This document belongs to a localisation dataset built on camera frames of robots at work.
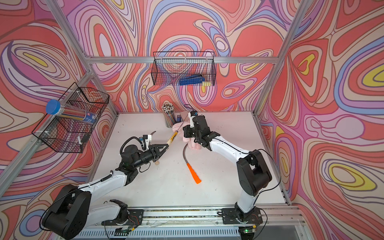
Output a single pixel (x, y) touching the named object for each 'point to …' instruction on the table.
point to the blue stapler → (178, 119)
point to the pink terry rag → (178, 127)
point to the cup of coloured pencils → (168, 109)
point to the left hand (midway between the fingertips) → (169, 148)
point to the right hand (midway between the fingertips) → (184, 131)
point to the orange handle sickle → (194, 174)
